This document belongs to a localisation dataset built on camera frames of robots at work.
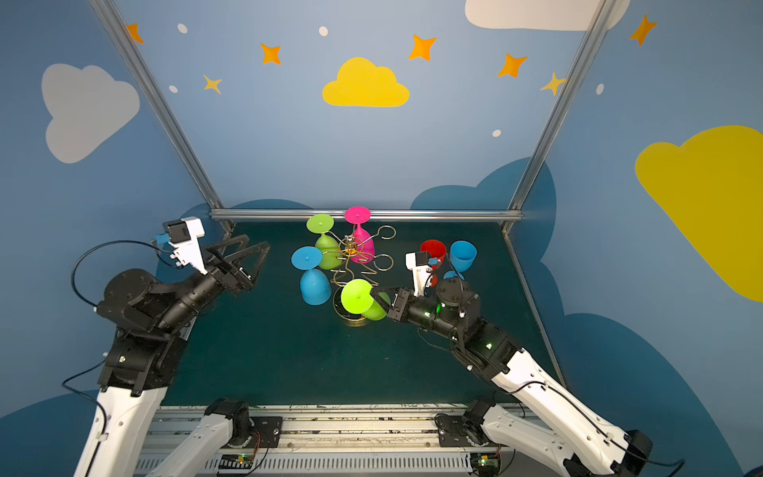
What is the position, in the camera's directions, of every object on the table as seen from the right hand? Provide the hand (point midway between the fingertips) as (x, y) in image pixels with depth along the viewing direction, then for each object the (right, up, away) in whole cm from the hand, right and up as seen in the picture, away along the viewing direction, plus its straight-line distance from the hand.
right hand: (374, 289), depth 60 cm
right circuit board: (+28, -46, +13) cm, 55 cm away
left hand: (-22, +10, -5) cm, 25 cm away
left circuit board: (-35, -45, +12) cm, 58 cm away
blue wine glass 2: (+27, +7, +34) cm, 44 cm away
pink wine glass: (-4, +9, +16) cm, 19 cm away
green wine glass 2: (-14, +8, +27) cm, 32 cm away
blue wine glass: (-16, -1, +17) cm, 24 cm away
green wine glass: (-4, -2, +2) cm, 5 cm away
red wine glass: (+19, +9, +35) cm, 41 cm away
